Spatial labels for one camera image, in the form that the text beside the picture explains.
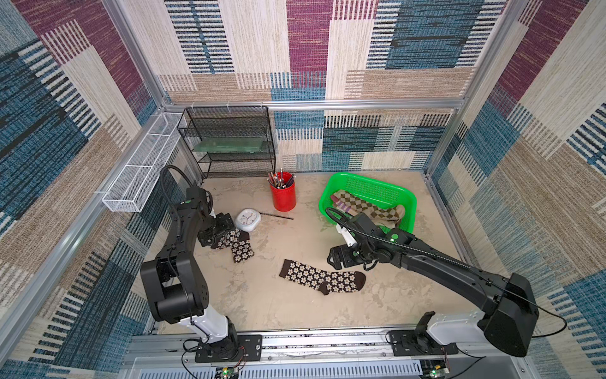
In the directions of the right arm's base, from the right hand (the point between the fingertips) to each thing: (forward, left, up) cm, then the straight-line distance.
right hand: (343, 260), depth 79 cm
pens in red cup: (+33, +23, +4) cm, 41 cm away
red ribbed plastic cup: (+32, +22, -7) cm, 40 cm away
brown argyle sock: (+22, -21, -7) cm, 31 cm away
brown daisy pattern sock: (-3, +5, -12) cm, 13 cm away
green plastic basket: (+35, -17, -6) cm, 39 cm away
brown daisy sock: (+13, +39, -12) cm, 43 cm away
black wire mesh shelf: (+52, +45, +9) cm, 70 cm away
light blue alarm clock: (+23, +37, -10) cm, 45 cm away
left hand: (+12, +42, -2) cm, 44 cm away
